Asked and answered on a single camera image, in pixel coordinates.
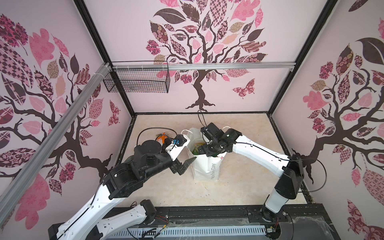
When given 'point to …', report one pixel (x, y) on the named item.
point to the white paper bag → (204, 167)
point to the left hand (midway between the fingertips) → (186, 151)
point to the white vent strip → (187, 232)
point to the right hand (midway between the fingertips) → (206, 148)
